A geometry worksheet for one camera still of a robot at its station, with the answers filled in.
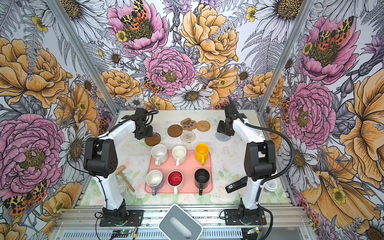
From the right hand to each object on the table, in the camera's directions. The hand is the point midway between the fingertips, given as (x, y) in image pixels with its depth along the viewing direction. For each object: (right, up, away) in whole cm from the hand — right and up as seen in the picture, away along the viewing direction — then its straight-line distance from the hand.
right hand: (221, 134), depth 94 cm
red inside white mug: (-27, -24, -9) cm, 38 cm away
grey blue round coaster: (+2, -3, +11) cm, 12 cm away
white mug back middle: (-26, -12, -2) cm, 28 cm away
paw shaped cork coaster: (-22, +6, +18) cm, 29 cm away
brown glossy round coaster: (-44, -5, +8) cm, 45 cm away
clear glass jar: (-53, -27, -16) cm, 62 cm away
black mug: (-12, -24, -9) cm, 29 cm away
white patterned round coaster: (-21, -2, +11) cm, 24 cm away
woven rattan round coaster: (-10, +5, +18) cm, 21 cm away
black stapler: (+8, -26, -13) cm, 30 cm away
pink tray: (-21, -20, -2) cm, 29 cm away
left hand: (-46, -3, +2) cm, 46 cm away
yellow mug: (-12, -12, 0) cm, 17 cm away
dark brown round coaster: (-31, +1, +14) cm, 34 cm away
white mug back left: (-39, -12, +2) cm, 41 cm away
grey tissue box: (-24, -42, -21) cm, 53 cm away
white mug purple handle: (-39, -24, -9) cm, 47 cm away
